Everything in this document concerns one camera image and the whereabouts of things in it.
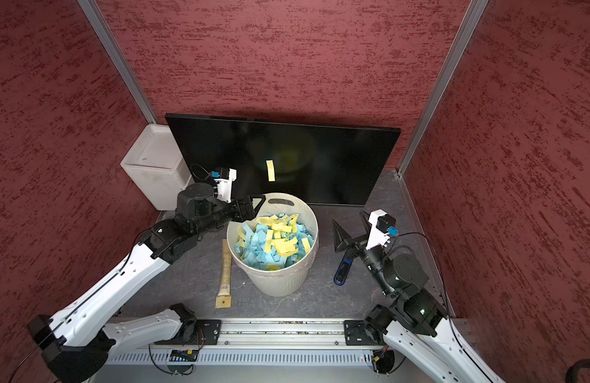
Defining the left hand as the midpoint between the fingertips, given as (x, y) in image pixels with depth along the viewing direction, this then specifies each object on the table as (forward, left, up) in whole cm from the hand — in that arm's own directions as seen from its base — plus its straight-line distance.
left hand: (254, 202), depth 68 cm
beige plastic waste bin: (-13, -10, -28) cm, 33 cm away
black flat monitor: (+51, -28, -34) cm, 68 cm away
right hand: (-7, -25, +2) cm, 26 cm away
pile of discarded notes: (-8, -6, -9) cm, 13 cm away
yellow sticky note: (+10, -4, +3) cm, 11 cm away
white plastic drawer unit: (+24, +43, -9) cm, 50 cm away
